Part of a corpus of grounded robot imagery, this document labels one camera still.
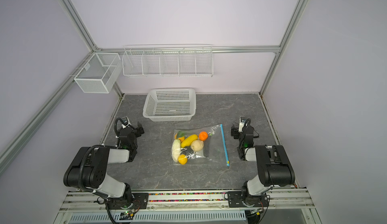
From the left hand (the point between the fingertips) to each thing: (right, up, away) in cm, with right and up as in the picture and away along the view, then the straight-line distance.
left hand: (132, 125), depth 92 cm
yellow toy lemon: (+32, -18, -10) cm, 38 cm away
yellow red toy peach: (+31, -6, -3) cm, 31 cm away
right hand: (+69, -1, +2) cm, 69 cm away
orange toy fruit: (+44, -7, +1) cm, 45 cm away
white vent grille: (+59, -41, -21) cm, 75 cm away
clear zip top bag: (+45, -12, -3) cm, 47 cm away
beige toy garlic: (+40, -11, -5) cm, 42 cm away
